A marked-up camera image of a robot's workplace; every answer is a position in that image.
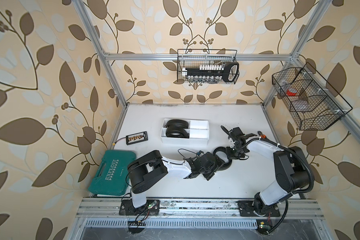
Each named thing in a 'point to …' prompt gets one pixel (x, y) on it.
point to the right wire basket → (314, 105)
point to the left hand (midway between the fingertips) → (221, 164)
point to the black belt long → (178, 123)
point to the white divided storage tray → (199, 131)
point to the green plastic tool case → (112, 176)
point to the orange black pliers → (261, 135)
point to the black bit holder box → (136, 138)
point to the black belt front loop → (183, 132)
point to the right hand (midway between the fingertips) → (229, 157)
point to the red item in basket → (291, 93)
